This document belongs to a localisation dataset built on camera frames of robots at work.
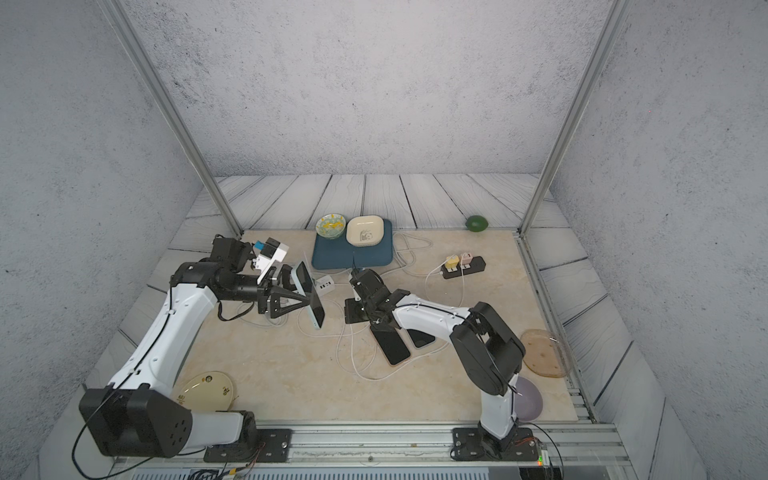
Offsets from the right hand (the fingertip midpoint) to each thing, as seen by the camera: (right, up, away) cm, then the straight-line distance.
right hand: (345, 312), depth 87 cm
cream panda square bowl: (+3, +25, +31) cm, 40 cm away
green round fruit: (+46, +29, +31) cm, 63 cm away
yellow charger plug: (+34, +14, +17) cm, 41 cm away
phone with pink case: (+13, -10, +2) cm, 16 cm away
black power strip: (+44, +13, +20) cm, 50 cm away
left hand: (-4, +8, -21) cm, 23 cm away
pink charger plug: (+39, +15, +17) cm, 45 cm away
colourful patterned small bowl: (-11, +28, +32) cm, 44 cm away
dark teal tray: (-7, +17, +25) cm, 31 cm away
